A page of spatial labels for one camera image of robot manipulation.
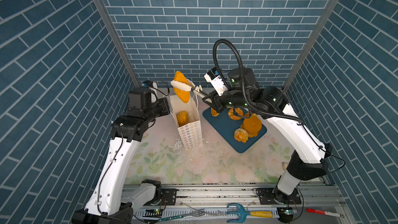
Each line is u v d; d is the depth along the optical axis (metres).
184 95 0.64
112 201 0.36
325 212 0.69
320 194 0.76
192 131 0.75
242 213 0.68
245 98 0.41
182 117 0.85
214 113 1.01
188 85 0.61
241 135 0.88
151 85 0.59
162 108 0.58
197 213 0.69
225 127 1.00
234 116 1.02
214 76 0.49
